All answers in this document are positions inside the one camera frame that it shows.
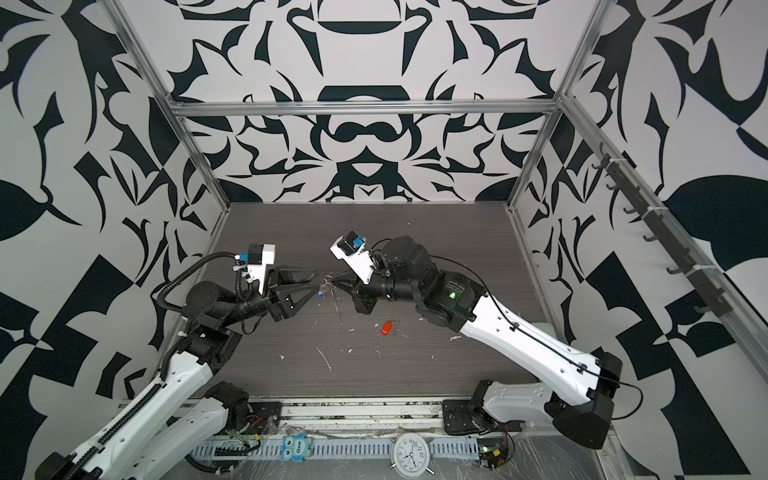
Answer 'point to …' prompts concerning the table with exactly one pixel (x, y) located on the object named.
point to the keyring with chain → (328, 279)
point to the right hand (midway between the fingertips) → (334, 280)
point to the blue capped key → (320, 294)
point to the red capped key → (386, 329)
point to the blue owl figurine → (296, 447)
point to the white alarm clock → (410, 455)
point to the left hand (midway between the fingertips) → (319, 276)
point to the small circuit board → (492, 452)
